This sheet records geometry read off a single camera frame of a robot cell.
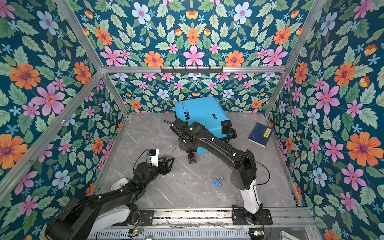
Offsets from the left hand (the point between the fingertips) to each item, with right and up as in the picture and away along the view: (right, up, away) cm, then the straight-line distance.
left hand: (171, 155), depth 82 cm
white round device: (-29, -16, 0) cm, 33 cm away
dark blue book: (+60, +11, +25) cm, 65 cm away
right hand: (+8, +7, -1) cm, 11 cm away
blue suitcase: (+20, +27, +11) cm, 35 cm away
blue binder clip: (+25, -16, +2) cm, 30 cm away
